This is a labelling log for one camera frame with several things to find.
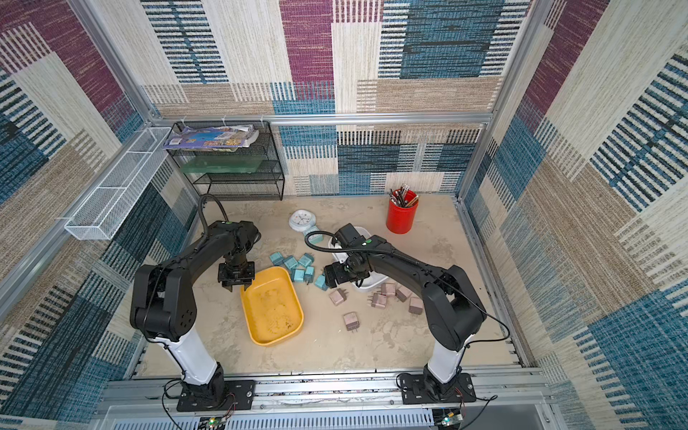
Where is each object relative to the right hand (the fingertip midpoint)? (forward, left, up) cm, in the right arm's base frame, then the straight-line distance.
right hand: (343, 281), depth 87 cm
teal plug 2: (+11, +19, -5) cm, 23 cm away
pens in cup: (+30, -22, +7) cm, 38 cm away
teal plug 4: (+5, +15, -4) cm, 17 cm away
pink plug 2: (-11, -2, -6) cm, 13 cm away
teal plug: (+12, +24, -5) cm, 28 cm away
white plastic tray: (+3, 0, +11) cm, 11 cm away
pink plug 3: (0, -15, -6) cm, 16 cm away
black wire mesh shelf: (+48, +45, +13) cm, 67 cm away
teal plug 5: (+5, +12, -4) cm, 14 cm away
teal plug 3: (+12, +14, -5) cm, 19 cm away
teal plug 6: (+3, +8, -5) cm, 10 cm away
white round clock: (+29, +17, -3) cm, 34 cm away
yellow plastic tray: (-5, +23, -7) cm, 25 cm away
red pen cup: (+27, -21, +3) cm, 35 cm away
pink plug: (-3, +2, -5) cm, 6 cm away
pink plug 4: (-2, -19, -5) cm, 20 cm away
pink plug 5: (-6, -23, -6) cm, 25 cm away
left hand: (-1, +33, -1) cm, 33 cm away
